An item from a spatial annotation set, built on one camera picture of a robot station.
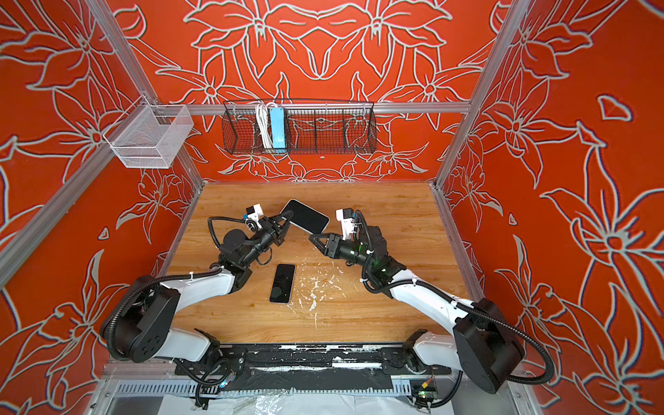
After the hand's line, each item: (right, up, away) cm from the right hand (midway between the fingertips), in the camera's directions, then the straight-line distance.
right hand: (308, 240), depth 71 cm
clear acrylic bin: (-60, +36, +21) cm, 73 cm away
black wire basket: (-1, +40, +26) cm, 48 cm away
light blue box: (-12, +37, +18) cm, 43 cm away
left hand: (-5, +8, +4) cm, 10 cm away
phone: (-1, +6, +5) cm, 9 cm away
